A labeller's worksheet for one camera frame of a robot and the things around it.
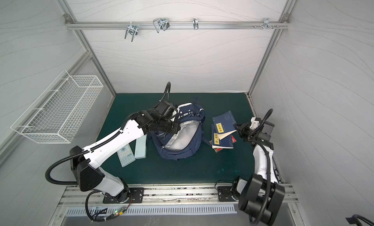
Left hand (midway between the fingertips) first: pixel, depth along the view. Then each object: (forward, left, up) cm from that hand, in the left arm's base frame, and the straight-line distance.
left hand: (182, 126), depth 75 cm
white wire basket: (-3, +59, +10) cm, 60 cm away
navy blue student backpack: (-2, -2, -15) cm, 15 cm away
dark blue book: (-1, -26, -17) cm, 31 cm away
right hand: (+7, -31, -5) cm, 32 cm away
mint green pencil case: (-4, +26, -19) cm, 33 cm away
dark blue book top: (+7, -24, -9) cm, 27 cm away
